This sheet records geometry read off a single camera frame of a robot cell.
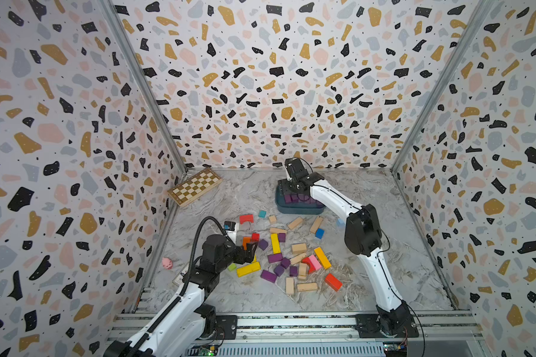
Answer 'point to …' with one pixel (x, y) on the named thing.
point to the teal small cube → (263, 213)
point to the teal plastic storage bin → (295, 208)
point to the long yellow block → (275, 243)
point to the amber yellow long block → (322, 256)
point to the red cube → (255, 236)
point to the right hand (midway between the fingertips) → (286, 185)
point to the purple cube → (263, 244)
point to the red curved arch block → (310, 268)
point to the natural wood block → (307, 286)
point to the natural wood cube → (272, 219)
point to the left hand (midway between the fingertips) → (249, 241)
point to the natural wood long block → (316, 224)
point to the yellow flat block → (243, 271)
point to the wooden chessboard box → (198, 184)
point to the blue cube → (319, 233)
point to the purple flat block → (269, 276)
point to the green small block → (231, 267)
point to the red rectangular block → (333, 282)
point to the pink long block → (317, 265)
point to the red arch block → (249, 217)
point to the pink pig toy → (167, 263)
